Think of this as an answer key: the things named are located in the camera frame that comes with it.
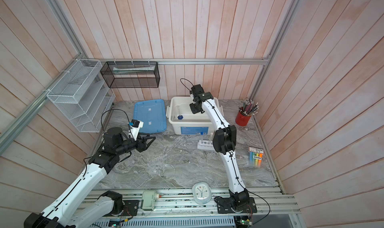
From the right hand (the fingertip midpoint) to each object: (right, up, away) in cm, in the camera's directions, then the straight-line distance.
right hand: (196, 108), depth 101 cm
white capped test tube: (+8, -16, -17) cm, 25 cm away
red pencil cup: (+32, -8, 0) cm, 33 cm away
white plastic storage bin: (-9, -9, +9) cm, 16 cm away
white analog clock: (+2, -46, -24) cm, 52 cm away
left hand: (-24, -18, -25) cm, 39 cm away
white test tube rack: (+5, -24, -8) cm, 26 cm away
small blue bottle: (-12, -6, +10) cm, 17 cm away
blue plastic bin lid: (-34, -3, +13) cm, 36 cm away
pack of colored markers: (+36, -30, -10) cm, 48 cm away
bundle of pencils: (+36, 0, -2) cm, 36 cm away
